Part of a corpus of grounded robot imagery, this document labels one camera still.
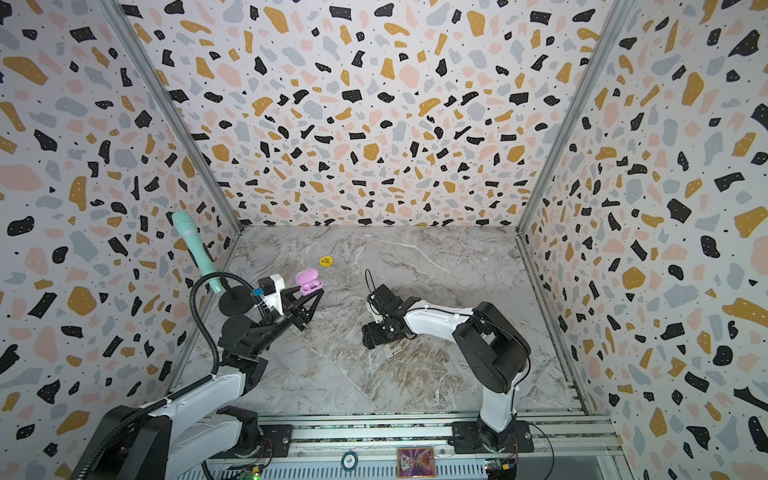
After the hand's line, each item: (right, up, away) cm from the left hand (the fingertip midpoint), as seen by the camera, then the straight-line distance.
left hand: (320, 286), depth 73 cm
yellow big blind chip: (-8, +5, +37) cm, 39 cm away
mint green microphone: (-35, +15, +3) cm, 38 cm away
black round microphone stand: (-34, -7, +25) cm, 43 cm away
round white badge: (+7, -42, -1) cm, 42 cm away
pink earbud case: (-3, +1, +2) cm, 4 cm away
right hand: (+11, -16, +16) cm, 25 cm away
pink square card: (+23, -41, -3) cm, 48 cm away
